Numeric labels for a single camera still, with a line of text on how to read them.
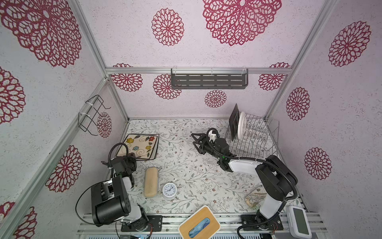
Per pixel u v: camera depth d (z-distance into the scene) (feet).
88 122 2.50
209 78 3.15
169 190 2.67
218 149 2.26
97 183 1.54
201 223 2.33
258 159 1.76
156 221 2.46
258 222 2.11
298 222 2.30
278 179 1.57
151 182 2.80
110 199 1.53
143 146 3.12
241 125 3.17
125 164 2.37
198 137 2.55
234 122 3.11
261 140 3.46
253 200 2.56
